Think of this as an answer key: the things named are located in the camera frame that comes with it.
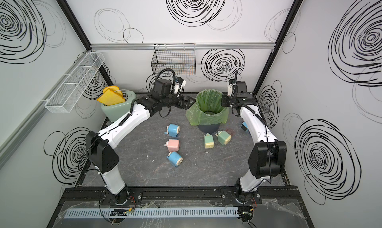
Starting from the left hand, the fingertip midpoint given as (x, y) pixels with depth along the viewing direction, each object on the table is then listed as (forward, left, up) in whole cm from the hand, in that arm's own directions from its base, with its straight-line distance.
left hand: (190, 98), depth 79 cm
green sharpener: (-11, -21, -21) cm, 32 cm away
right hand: (+5, -21, -4) cm, 22 cm away
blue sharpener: (-6, +11, -23) cm, 26 cm away
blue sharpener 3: (-2, -36, -23) cm, 42 cm away
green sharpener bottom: (-13, -12, -22) cm, 28 cm away
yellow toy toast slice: (+9, +49, -8) cm, 51 cm away
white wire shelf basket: (-4, +61, +4) cm, 62 cm away
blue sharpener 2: (-24, +7, -23) cm, 34 cm away
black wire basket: (+33, +7, +5) cm, 34 cm away
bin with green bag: (+9, -12, -20) cm, 25 cm away
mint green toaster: (+2, +47, -16) cm, 50 cm away
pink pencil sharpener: (-16, +9, -22) cm, 29 cm away
